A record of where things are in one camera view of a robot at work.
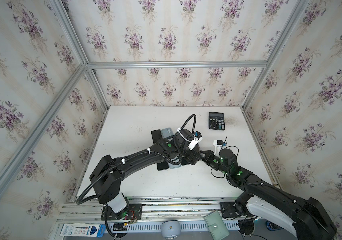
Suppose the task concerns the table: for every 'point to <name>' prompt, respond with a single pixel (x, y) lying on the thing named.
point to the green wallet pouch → (216, 226)
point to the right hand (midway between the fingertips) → (195, 153)
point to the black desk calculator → (216, 121)
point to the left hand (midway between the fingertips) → (196, 151)
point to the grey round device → (171, 229)
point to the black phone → (156, 135)
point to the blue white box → (83, 230)
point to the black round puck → (247, 226)
